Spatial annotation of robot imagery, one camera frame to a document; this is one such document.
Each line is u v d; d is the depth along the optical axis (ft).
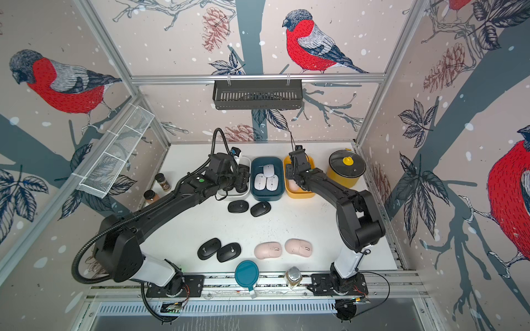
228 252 2.61
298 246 2.65
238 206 3.03
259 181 3.30
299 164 2.39
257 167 3.52
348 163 3.10
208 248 2.67
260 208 3.03
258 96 3.48
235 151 2.41
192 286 2.41
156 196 3.01
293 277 2.16
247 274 2.29
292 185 3.25
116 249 1.37
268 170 3.42
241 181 2.45
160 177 3.12
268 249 2.63
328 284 2.41
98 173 2.57
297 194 3.12
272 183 3.29
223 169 2.11
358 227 1.54
